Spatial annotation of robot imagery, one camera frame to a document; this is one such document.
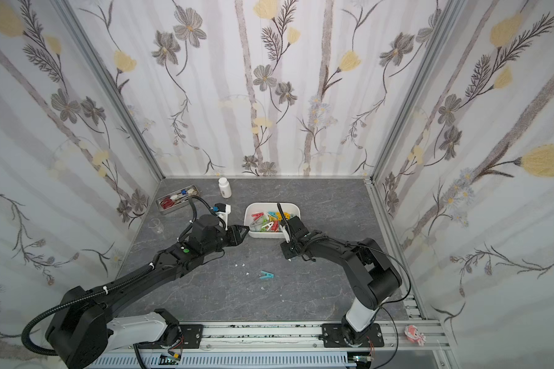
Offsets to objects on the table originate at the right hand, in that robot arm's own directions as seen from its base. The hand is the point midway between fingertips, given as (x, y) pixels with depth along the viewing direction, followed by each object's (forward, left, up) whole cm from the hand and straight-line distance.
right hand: (288, 244), depth 93 cm
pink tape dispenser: (-31, -40, +4) cm, 50 cm away
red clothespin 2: (+8, +6, -2) cm, 11 cm away
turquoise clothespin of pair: (-13, +8, -2) cm, 15 cm away
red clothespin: (+15, +14, -3) cm, 21 cm away
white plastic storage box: (+13, +11, -3) cm, 17 cm away
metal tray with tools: (+24, +55, -5) cm, 60 cm away
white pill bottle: (+27, +31, +2) cm, 41 cm away
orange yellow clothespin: (0, +2, +22) cm, 22 cm away
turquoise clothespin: (+16, +7, -2) cm, 18 cm away
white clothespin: (+10, +8, -2) cm, 13 cm away
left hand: (-1, +15, +15) cm, 21 cm away
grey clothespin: (+10, +15, -3) cm, 18 cm away
